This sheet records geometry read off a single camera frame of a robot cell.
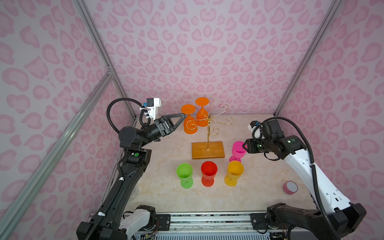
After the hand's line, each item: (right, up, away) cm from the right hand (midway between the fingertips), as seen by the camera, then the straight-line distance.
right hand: (246, 144), depth 74 cm
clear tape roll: (-58, -27, +6) cm, 64 cm away
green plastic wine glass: (-31, -15, +6) cm, 35 cm away
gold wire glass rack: (-18, +13, +2) cm, 22 cm away
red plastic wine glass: (-18, -14, +3) cm, 23 cm away
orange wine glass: (-22, +14, +2) cm, 26 cm away
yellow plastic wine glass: (-4, -15, +6) cm, 17 cm away
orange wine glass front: (-29, +9, +9) cm, 32 cm away
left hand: (-29, +12, -22) cm, 38 cm away
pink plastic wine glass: (-2, -5, +7) cm, 9 cm away
